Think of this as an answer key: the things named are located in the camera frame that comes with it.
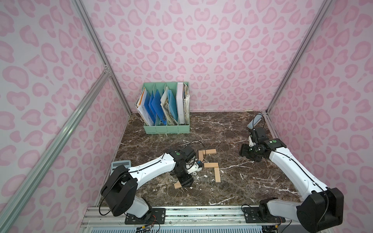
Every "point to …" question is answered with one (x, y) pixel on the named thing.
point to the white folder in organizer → (180, 103)
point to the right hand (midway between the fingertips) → (242, 152)
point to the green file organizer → (166, 108)
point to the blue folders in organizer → (154, 105)
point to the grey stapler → (257, 119)
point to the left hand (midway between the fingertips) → (187, 179)
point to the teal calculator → (114, 165)
